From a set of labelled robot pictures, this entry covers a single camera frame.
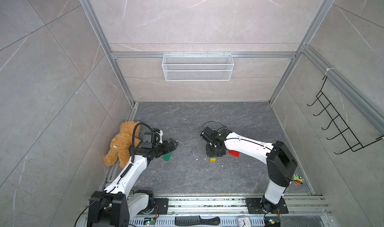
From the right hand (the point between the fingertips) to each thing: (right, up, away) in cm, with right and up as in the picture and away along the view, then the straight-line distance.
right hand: (212, 154), depth 86 cm
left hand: (-23, +6, -1) cm, 24 cm away
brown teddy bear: (-54, +6, -2) cm, 54 cm away
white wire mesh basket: (-9, +56, +15) cm, 59 cm away
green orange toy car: (+46, -12, -6) cm, 48 cm away
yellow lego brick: (0, -4, +1) cm, 4 cm away
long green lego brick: (-27, -2, +3) cm, 27 cm away
